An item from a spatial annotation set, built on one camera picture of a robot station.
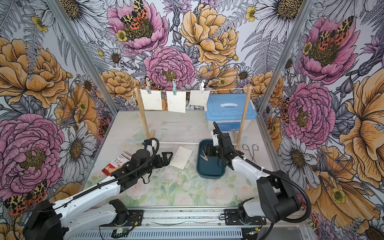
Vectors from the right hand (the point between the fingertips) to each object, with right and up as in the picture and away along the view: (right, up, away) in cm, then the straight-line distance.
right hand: (206, 150), depth 89 cm
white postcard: (-16, +26, -13) cm, 33 cm away
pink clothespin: (-1, -6, +5) cm, 8 cm away
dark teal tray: (+3, -12, +4) cm, 13 cm away
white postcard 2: (-15, -5, +4) cm, 17 cm away
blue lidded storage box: (+14, +24, +8) cm, 29 cm away
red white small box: (-52, -7, 0) cm, 53 cm away
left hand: (-22, -3, -7) cm, 24 cm away
